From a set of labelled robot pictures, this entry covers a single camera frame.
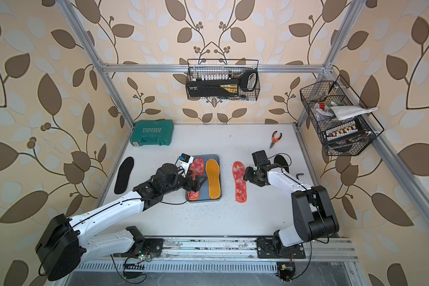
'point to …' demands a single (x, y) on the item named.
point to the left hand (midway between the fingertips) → (200, 175)
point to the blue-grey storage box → (204, 193)
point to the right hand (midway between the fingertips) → (248, 177)
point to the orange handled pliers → (273, 139)
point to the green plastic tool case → (159, 132)
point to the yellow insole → (213, 171)
